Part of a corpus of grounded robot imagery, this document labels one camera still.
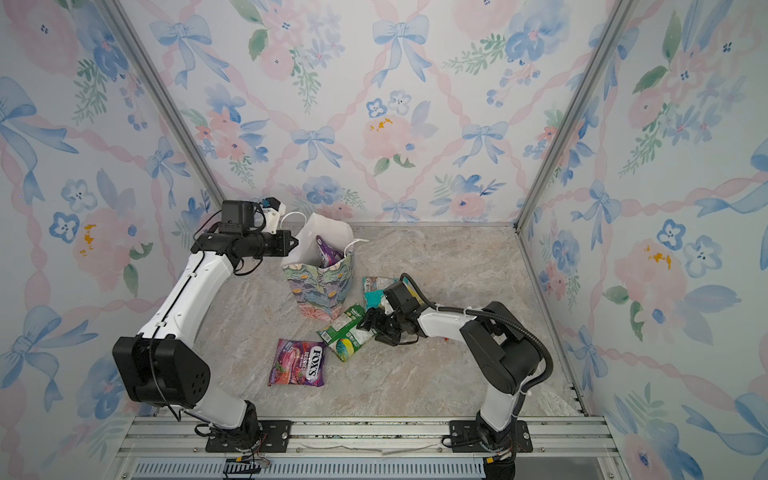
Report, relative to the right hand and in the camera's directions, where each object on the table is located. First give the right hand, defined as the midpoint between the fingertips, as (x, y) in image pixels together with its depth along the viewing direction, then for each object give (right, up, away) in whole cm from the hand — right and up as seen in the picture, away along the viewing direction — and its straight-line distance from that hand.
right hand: (363, 330), depth 89 cm
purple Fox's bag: (-11, +22, +1) cm, 24 cm away
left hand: (-17, +27, -7) cm, 33 cm away
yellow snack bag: (+13, +13, -19) cm, 27 cm away
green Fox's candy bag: (-6, -1, -1) cm, 6 cm away
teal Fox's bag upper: (+2, +11, +9) cm, 15 cm away
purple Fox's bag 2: (-18, -8, -5) cm, 20 cm away
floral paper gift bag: (-10, +20, -15) cm, 27 cm away
